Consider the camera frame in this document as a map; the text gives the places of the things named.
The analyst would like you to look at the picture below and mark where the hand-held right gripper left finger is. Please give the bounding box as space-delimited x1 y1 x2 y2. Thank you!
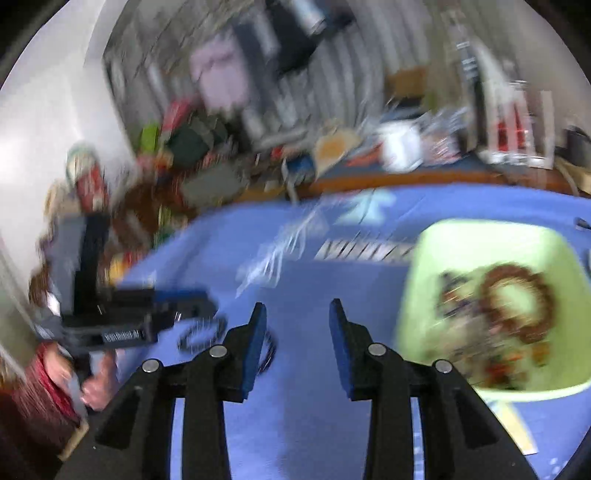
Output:
55 302 269 480

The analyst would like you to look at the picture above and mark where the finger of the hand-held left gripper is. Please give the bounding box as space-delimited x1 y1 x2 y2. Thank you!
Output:
154 287 219 329

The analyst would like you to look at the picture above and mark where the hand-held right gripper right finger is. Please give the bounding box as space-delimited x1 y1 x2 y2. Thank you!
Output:
329 298 539 480

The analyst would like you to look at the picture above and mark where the green plastic basket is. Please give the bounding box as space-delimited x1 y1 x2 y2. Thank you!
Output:
396 219 591 403

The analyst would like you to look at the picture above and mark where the person's left hand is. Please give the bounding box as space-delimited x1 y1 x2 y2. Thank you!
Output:
79 353 118 411

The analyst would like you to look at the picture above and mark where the red green printed bag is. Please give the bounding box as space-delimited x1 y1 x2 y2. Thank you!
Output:
66 142 108 212

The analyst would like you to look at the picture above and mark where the blue printed blanket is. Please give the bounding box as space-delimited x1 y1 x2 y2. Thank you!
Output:
111 182 591 480

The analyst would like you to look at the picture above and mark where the dark green bag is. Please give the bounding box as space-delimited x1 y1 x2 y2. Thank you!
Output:
167 124 212 165

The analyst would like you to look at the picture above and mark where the beige stuffed sack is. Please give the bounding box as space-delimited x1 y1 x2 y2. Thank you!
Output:
314 129 364 163

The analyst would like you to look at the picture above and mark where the low wooden table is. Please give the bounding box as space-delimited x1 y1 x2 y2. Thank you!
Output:
314 150 580 198

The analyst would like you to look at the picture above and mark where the pink hanging shirt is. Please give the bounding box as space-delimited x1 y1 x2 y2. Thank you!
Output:
190 39 249 110

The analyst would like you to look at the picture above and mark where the grey striped curtain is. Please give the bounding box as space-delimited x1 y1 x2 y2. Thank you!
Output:
104 0 444 148

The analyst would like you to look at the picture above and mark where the cardboard box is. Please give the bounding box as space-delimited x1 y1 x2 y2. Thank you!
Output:
385 67 428 99

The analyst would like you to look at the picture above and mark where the black hanging garment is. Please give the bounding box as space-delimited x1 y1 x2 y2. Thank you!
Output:
271 0 357 75

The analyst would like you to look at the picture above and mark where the white wire rack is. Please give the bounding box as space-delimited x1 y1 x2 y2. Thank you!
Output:
482 80 557 168

